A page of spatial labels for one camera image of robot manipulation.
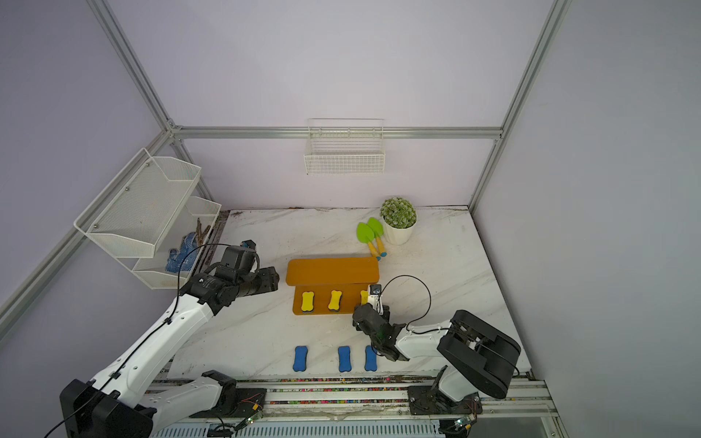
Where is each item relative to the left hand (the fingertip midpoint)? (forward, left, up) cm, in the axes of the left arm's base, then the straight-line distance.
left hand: (268, 282), depth 80 cm
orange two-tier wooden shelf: (+4, -24, -2) cm, 24 cm away
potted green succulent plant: (+28, -42, -1) cm, 51 cm away
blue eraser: (-17, -9, -16) cm, 25 cm away
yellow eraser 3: (+3, -29, -14) cm, 33 cm away
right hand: (-1, -30, -16) cm, 34 cm away
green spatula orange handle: (+32, -30, -15) cm, 46 cm away
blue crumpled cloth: (+10, +30, -2) cm, 32 cm away
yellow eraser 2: (0, -19, -14) cm, 23 cm away
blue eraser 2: (-17, -23, -16) cm, 33 cm away
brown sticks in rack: (+21, +29, -2) cm, 36 cm away
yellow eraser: (+1, -10, -14) cm, 17 cm away
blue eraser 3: (-17, -31, -15) cm, 38 cm away
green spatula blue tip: (+34, -35, -16) cm, 52 cm away
